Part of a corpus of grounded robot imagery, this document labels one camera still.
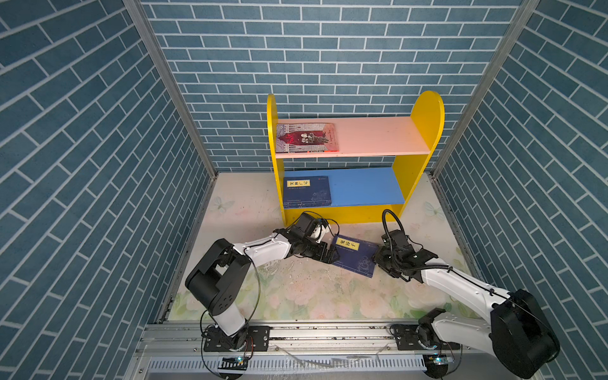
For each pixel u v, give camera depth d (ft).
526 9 2.31
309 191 3.01
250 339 2.37
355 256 2.96
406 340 2.42
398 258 2.19
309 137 2.45
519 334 1.36
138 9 2.28
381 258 2.58
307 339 2.47
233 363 2.37
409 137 2.54
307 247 2.47
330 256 2.54
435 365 2.35
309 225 2.38
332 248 2.58
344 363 2.32
